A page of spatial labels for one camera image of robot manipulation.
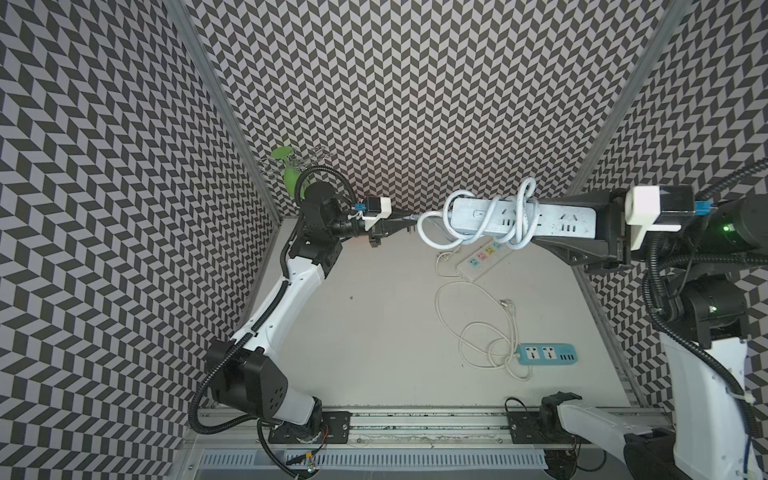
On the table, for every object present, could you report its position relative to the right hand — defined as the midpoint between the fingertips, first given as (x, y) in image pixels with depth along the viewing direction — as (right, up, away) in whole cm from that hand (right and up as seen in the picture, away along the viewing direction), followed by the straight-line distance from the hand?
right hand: (536, 225), depth 38 cm
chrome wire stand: (-54, +26, +66) cm, 90 cm away
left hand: (-15, +4, +25) cm, 29 cm away
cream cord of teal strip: (+9, -29, +54) cm, 62 cm away
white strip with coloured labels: (+11, -8, +64) cm, 65 cm away
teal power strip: (+24, -33, +44) cm, 60 cm away
